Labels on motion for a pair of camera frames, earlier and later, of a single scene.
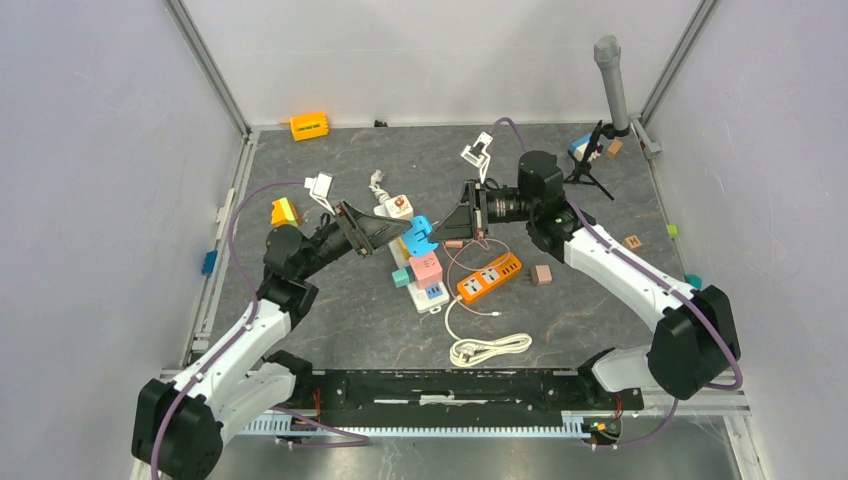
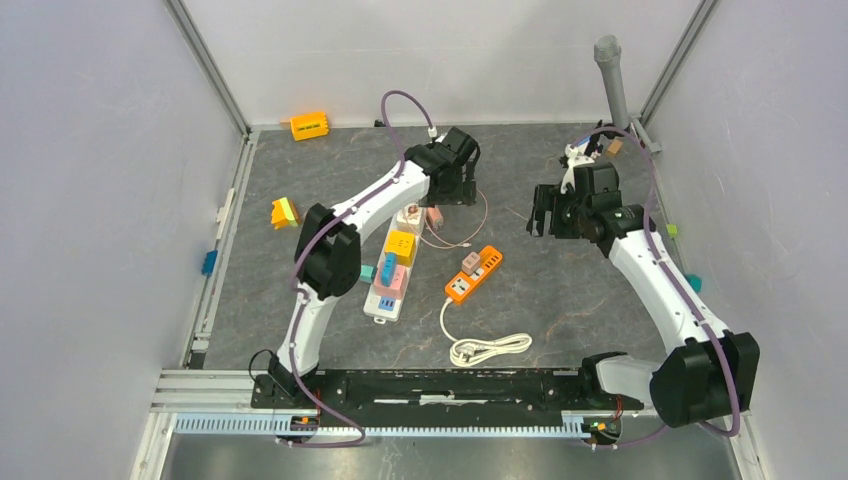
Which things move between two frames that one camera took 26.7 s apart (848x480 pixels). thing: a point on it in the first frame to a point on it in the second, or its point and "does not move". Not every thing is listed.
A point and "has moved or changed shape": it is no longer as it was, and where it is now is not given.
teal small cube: x=403 y=276 to x=367 y=273
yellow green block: x=282 y=214 does not move
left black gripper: x=369 y=231 to x=463 y=192
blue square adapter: x=416 y=239 to x=389 y=268
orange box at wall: x=310 y=126 does not move
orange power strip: x=480 y=282 has moved or changed shape
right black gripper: x=465 y=222 to x=549 y=198
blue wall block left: x=209 y=263 does not move
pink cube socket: x=426 y=270 to x=396 y=290
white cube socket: x=399 y=207 has moved or changed shape
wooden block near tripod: x=614 y=148 does not move
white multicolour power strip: x=428 y=298 to x=382 y=308
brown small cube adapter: x=540 y=274 to x=471 y=263
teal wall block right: x=694 y=280 does not move
